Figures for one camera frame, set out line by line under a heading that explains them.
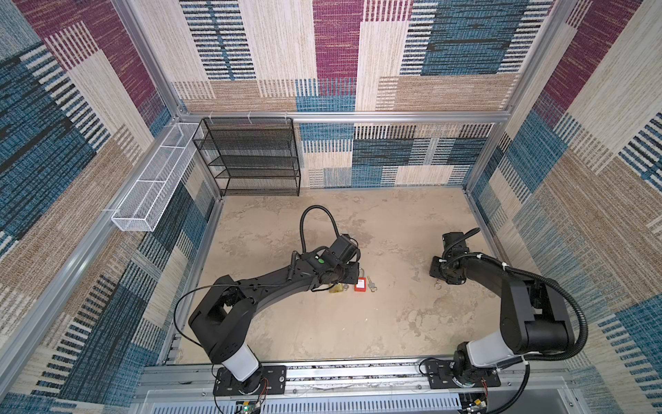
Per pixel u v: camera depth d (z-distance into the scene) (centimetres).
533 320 45
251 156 111
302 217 75
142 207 91
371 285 92
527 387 70
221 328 44
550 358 46
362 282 91
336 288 90
